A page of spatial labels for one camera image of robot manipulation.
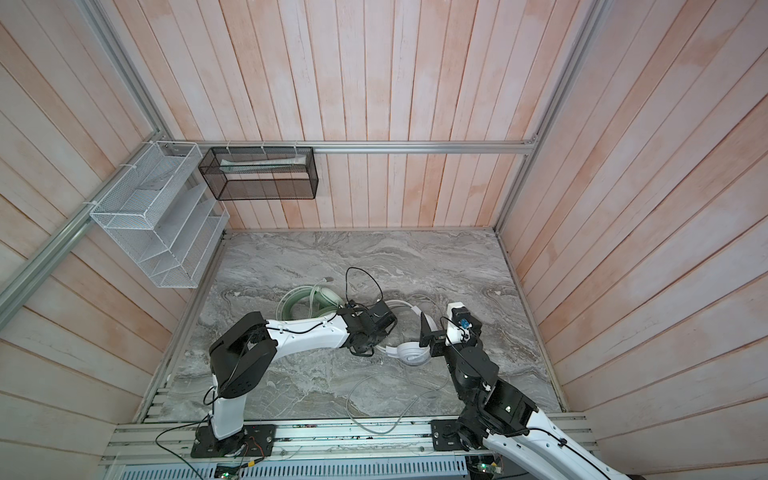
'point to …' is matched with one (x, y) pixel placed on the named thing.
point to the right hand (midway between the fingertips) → (444, 312)
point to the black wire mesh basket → (258, 173)
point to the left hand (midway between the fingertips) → (382, 341)
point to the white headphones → (411, 353)
